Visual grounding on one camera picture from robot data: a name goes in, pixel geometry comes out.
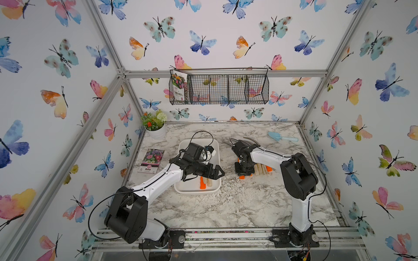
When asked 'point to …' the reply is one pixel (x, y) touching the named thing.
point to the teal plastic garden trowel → (277, 137)
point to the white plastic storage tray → (192, 186)
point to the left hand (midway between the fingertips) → (219, 171)
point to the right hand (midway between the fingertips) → (241, 172)
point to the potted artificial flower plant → (154, 123)
